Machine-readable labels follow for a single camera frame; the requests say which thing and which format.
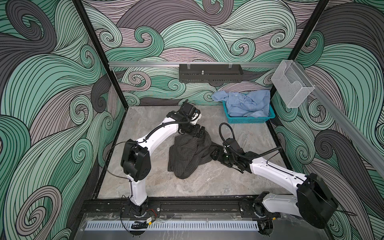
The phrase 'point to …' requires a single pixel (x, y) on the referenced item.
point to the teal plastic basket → (236, 119)
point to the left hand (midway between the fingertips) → (198, 131)
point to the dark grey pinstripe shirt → (189, 153)
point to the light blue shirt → (252, 104)
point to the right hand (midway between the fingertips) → (214, 157)
